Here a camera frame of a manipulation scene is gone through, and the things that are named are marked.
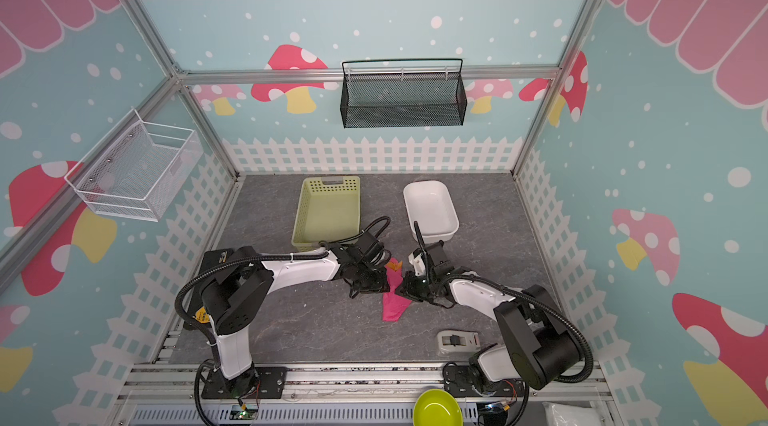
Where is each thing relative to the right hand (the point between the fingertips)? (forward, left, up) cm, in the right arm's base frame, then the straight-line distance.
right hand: (395, 290), depth 87 cm
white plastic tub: (+34, -13, -2) cm, 36 cm away
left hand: (0, +3, -2) cm, 4 cm away
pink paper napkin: (-3, 0, -3) cm, 4 cm away
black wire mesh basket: (+52, -3, +32) cm, 61 cm away
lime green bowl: (-28, -10, -3) cm, 30 cm away
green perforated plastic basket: (+32, +24, -2) cm, 40 cm away
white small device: (-14, -16, +1) cm, 22 cm away
